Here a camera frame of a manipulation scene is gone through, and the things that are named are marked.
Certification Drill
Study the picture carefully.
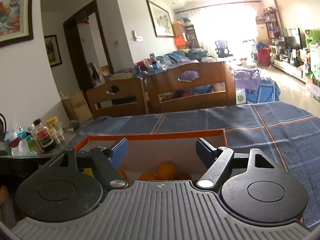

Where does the white television cabinet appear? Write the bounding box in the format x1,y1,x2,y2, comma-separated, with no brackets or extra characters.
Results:
274,57,310,80

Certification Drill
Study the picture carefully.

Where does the cluttered sofa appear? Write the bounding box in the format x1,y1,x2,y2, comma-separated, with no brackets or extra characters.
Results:
135,49,215,73

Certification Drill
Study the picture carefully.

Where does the yellow-lid jar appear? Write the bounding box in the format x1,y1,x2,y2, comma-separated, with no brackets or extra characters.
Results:
46,116,64,135

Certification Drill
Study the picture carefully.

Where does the small framed picture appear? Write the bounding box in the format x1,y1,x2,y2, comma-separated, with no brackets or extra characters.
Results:
44,34,62,68

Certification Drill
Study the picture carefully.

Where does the blue patterned tablecloth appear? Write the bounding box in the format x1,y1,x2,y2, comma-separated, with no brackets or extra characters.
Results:
80,101,320,230

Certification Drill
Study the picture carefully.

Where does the brown wooden chair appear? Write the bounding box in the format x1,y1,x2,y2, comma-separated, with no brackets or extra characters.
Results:
86,77,148,119
145,61,237,114

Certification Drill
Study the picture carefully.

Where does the large framed painting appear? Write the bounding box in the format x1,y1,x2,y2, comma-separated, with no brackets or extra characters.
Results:
0,0,34,47

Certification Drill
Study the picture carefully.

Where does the black office chair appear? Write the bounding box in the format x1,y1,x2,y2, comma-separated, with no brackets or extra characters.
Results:
215,40,233,58

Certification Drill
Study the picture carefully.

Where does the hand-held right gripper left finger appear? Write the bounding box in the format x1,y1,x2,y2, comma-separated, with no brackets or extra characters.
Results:
37,137,129,193

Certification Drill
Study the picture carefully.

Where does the dark bottle with black cap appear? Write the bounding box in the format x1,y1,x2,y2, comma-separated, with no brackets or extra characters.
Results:
33,119,55,152

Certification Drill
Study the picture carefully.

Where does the framed wall picture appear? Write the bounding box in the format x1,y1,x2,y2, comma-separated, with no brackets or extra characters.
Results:
146,0,175,38

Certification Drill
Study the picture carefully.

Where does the white standing air conditioner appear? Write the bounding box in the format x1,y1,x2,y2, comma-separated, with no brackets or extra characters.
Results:
255,17,269,46

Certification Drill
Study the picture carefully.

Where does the black television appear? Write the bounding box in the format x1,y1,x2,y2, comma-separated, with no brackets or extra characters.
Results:
284,27,302,50

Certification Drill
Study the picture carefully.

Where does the blue bag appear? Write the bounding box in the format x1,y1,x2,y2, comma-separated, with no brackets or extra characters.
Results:
246,77,282,103

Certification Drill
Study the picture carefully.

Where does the orange hanging item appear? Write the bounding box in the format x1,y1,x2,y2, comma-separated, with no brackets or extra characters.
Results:
174,37,186,51

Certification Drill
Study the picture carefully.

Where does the teal tissue pack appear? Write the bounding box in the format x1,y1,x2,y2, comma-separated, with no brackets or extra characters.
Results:
11,139,38,155

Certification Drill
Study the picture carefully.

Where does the green-label bottle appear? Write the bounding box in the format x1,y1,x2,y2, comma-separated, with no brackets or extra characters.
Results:
26,135,42,155

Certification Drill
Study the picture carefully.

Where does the orange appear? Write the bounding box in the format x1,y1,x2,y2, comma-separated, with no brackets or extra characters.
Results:
139,172,158,181
157,162,177,180

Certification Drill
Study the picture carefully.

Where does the purple blanket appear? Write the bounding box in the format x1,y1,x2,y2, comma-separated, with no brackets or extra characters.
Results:
232,66,262,90

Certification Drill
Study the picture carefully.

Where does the red basket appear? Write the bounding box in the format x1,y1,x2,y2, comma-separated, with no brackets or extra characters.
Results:
257,49,272,67

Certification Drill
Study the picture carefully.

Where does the brown cardboard box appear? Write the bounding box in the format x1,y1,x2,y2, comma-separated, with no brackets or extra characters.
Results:
61,90,92,121

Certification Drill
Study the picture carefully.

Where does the dark wooden door frame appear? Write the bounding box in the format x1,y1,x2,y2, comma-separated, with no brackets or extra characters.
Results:
63,0,114,93

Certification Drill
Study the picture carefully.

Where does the tall dark bookshelf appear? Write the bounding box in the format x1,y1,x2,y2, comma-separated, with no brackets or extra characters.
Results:
262,7,283,45

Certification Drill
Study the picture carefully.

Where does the orange cardboard box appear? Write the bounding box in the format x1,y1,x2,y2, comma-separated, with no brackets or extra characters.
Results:
73,129,228,182

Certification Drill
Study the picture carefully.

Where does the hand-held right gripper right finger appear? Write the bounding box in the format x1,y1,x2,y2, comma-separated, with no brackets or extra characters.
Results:
196,137,288,193

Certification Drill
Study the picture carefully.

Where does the white bag with green print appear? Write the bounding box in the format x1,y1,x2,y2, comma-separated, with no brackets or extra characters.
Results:
236,89,247,105

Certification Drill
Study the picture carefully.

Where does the wooden bookshelf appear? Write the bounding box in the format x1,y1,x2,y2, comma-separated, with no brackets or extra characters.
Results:
184,24,200,49

